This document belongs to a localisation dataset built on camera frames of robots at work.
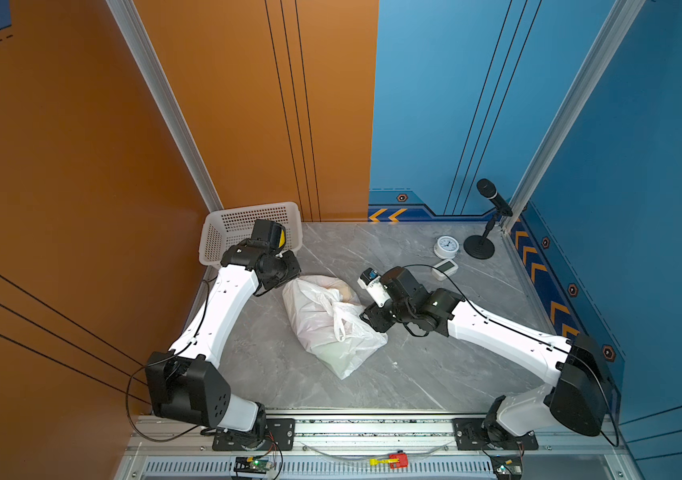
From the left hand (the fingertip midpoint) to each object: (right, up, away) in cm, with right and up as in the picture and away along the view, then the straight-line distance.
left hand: (297, 268), depth 82 cm
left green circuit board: (-7, -46, -12) cm, 48 cm away
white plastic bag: (+8, -14, +2) cm, 17 cm away
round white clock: (+50, +6, +26) cm, 57 cm away
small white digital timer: (+49, -1, +22) cm, 54 cm away
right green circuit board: (+52, -47, -11) cm, 71 cm away
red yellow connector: (+25, -44, -14) cm, 52 cm away
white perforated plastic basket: (-35, +13, +31) cm, 49 cm away
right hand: (+19, -12, -3) cm, 22 cm away
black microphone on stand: (+64, +7, +29) cm, 70 cm away
